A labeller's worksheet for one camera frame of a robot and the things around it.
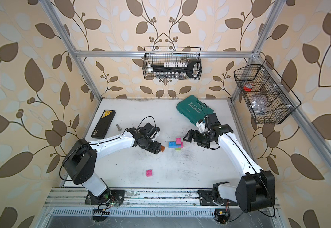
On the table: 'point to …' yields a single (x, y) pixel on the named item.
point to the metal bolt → (119, 129)
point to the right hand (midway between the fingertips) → (191, 141)
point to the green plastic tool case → (194, 110)
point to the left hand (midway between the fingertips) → (155, 147)
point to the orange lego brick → (162, 148)
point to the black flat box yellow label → (103, 124)
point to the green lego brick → (178, 149)
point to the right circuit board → (222, 215)
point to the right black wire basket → (268, 99)
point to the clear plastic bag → (259, 104)
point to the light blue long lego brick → (172, 145)
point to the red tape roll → (248, 87)
